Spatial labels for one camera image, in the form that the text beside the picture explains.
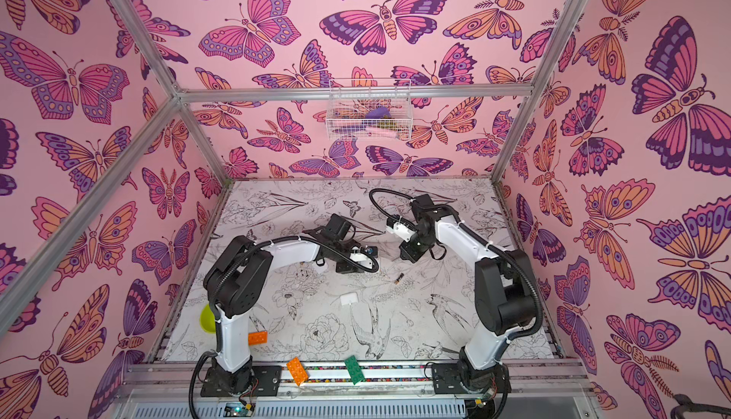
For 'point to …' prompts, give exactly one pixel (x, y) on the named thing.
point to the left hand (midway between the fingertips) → (364, 256)
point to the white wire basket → (369, 109)
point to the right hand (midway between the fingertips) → (406, 250)
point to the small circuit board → (238, 409)
